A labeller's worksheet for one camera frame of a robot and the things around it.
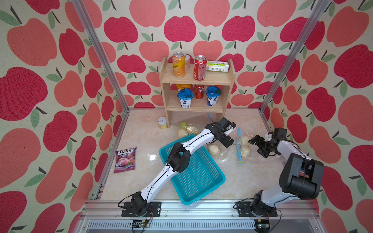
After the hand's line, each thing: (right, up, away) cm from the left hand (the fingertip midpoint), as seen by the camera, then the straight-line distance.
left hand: (229, 142), depth 96 cm
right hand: (+15, -3, -4) cm, 16 cm away
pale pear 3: (+10, +1, -1) cm, 10 cm away
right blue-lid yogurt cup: (-13, +31, -8) cm, 34 cm away
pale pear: (-11, -4, -5) cm, 13 cm away
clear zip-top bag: (+3, -8, +1) cm, 9 cm away
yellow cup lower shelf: (-31, +37, -5) cm, 48 cm away
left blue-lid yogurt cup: (-30, +30, -8) cm, 43 cm away
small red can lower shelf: (-21, +34, -5) cm, 40 cm away
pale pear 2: (+9, -5, -6) cm, 12 cm away
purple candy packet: (-67, -10, -7) cm, 68 cm away
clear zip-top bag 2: (-29, +8, +4) cm, 30 cm away
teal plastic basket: (-20, -20, -10) cm, 30 cm away
